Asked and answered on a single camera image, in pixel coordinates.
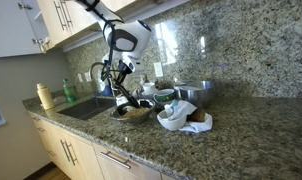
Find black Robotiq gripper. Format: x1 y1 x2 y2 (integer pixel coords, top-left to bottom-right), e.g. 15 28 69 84
109 61 134 92

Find black and silver spatula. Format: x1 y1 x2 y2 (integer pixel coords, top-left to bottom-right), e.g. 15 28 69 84
116 83 142 116

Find wide shallow silver bowl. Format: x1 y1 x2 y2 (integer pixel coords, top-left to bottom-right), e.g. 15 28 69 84
108 98 156 124

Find white ceramic bowl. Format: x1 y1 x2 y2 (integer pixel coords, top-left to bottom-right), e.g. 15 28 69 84
156 108 188 132

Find deep silver bowl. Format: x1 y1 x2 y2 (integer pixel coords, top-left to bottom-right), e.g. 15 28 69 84
178 80 215 108

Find white and blue soap bottle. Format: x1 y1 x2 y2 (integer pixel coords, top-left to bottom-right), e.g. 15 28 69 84
98 79 113 98

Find grey curved faucet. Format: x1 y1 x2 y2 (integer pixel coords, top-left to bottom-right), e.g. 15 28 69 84
89 61 109 81

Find white cup with saucer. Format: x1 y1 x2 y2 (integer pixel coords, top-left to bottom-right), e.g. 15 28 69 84
142 82 157 96

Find white saucer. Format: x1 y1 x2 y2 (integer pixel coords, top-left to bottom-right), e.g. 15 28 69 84
139 92 160 100

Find beige grains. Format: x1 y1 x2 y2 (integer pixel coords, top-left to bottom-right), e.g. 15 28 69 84
124 107 150 118

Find stainless steel sink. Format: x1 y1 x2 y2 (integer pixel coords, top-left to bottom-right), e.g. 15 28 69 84
56 96 117 121

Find green plastic bottle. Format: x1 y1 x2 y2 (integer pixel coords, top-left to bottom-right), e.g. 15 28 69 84
62 78 77 104

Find green Christmas mug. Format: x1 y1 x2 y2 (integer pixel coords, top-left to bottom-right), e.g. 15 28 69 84
152 88 176 107

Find white cloth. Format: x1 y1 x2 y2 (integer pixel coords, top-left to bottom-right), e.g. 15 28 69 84
164 99 214 134

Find beige bottle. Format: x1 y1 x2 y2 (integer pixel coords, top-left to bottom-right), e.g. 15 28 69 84
36 83 55 111

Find wooden lower cabinets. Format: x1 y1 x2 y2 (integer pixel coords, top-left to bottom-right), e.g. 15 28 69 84
29 113 179 180

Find brown sponge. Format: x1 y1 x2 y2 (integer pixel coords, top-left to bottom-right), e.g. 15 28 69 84
187 107 207 123

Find white cabinet door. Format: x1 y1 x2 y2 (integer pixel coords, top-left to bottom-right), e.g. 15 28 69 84
0 0 50 59

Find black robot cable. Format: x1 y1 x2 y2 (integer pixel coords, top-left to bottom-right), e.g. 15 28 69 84
99 18 125 91

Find white double wall outlet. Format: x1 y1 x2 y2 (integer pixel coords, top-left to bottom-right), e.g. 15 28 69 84
153 61 164 78

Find silver horizontal drawer handle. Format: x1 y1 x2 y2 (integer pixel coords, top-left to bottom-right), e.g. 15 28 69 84
99 150 132 170

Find silver vertical cabinet handle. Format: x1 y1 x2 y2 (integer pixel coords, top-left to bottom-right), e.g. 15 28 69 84
59 139 72 163
65 141 79 167

